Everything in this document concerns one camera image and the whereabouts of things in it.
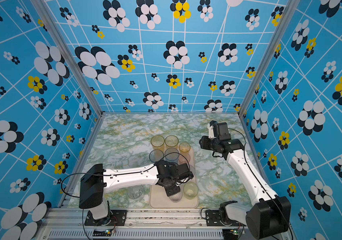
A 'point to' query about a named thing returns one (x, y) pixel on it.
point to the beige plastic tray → (159, 199)
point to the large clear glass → (135, 192)
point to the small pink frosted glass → (182, 160)
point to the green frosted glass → (190, 190)
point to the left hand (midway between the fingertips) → (175, 188)
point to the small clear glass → (176, 198)
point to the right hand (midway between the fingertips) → (203, 141)
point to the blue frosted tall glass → (171, 157)
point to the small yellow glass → (184, 147)
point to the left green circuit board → (107, 233)
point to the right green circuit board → (229, 234)
